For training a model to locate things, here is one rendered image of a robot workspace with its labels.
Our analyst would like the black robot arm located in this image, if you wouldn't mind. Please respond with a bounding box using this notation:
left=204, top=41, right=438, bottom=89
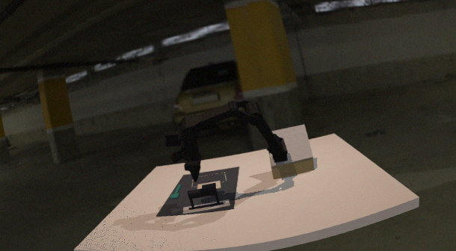
left=164, top=100, right=288, bottom=163

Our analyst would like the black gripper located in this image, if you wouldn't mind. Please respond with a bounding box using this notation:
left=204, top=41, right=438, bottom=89
left=184, top=144, right=201, bottom=182

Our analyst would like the beige square tile with dark center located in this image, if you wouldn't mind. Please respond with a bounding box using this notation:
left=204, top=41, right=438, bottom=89
left=197, top=181, right=221, bottom=190

